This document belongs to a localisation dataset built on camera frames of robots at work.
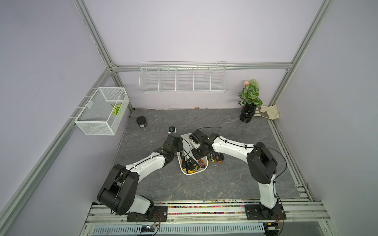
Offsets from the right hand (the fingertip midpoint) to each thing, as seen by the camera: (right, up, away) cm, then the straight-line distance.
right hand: (196, 153), depth 91 cm
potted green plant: (+34, +34, +3) cm, 49 cm away
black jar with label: (-40, +20, +18) cm, 48 cm away
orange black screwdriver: (+8, -4, +1) cm, 9 cm away
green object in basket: (-44, +27, -10) cm, 53 cm away
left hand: (-11, +8, -1) cm, 14 cm away
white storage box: (-4, -6, -4) cm, 8 cm away
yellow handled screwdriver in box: (-4, -9, -8) cm, 12 cm away
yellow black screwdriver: (+10, -3, 0) cm, 11 cm away
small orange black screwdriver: (+14, -5, 0) cm, 15 cm away
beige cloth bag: (+62, +28, +28) cm, 73 cm away
